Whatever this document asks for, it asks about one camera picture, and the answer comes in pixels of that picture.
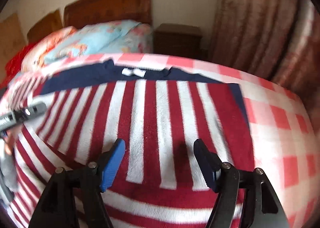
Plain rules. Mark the red white checkered bed sheet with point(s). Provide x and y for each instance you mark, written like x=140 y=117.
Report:
x=284 y=144

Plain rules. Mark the light wooden wardrobe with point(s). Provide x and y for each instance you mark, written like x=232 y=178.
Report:
x=11 y=40

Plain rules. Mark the orange floral pillow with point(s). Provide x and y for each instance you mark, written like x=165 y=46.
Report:
x=35 y=57

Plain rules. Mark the left hand grey glove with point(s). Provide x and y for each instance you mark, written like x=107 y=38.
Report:
x=9 y=182

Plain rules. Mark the carved wooden headboard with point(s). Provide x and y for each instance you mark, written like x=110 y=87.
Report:
x=89 y=12

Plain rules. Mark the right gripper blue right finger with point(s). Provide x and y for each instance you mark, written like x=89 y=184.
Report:
x=209 y=163

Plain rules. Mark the light blue floral folded quilt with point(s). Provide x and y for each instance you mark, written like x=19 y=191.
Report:
x=124 y=36

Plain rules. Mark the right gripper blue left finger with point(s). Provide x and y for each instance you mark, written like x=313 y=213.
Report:
x=109 y=163

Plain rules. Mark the red dotted blanket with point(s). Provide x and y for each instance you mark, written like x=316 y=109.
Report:
x=13 y=66

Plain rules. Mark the red white striped navy sweater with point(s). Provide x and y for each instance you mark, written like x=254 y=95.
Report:
x=159 y=115

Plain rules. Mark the dark wooden nightstand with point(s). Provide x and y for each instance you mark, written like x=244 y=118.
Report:
x=177 y=40

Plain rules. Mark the pink brown patterned curtain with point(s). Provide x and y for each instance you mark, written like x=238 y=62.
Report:
x=277 y=40

